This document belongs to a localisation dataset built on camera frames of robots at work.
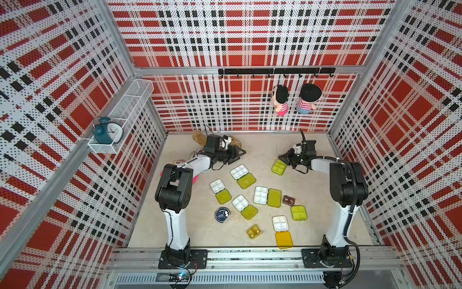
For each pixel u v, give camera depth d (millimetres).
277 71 891
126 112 805
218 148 821
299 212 858
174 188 537
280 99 932
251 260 750
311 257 736
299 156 912
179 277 695
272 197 913
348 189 539
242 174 989
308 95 983
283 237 795
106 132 614
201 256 735
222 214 854
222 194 929
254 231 805
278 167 1022
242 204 886
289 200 887
